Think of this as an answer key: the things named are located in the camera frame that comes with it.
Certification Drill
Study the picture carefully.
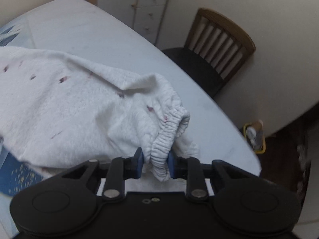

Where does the light grey printed sweatshirt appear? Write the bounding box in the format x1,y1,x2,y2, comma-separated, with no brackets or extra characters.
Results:
1,46,199,182

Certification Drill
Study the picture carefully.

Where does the wooden slatted chair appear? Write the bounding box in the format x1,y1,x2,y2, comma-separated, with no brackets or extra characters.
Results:
163,8,256,98

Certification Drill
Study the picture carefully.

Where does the blue whale print table mat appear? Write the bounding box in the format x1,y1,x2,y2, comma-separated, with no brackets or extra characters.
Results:
0,21,48,197

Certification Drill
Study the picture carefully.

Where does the white drawer cabinet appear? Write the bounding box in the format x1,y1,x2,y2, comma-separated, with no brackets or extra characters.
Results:
85,0,168,45

